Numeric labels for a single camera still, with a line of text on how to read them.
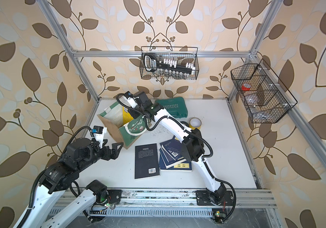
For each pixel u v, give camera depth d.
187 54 0.91
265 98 0.74
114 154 0.59
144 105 0.67
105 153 0.58
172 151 0.84
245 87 0.81
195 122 1.06
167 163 0.81
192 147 0.57
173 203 0.74
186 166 0.82
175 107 1.09
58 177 0.43
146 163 0.85
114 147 0.59
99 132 0.57
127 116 0.94
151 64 0.87
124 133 0.81
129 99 0.75
